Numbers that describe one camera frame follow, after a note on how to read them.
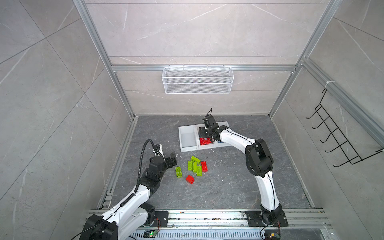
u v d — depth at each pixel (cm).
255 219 72
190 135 107
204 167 90
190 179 85
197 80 101
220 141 73
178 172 88
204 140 103
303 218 75
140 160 59
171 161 77
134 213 59
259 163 56
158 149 72
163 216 74
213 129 76
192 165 90
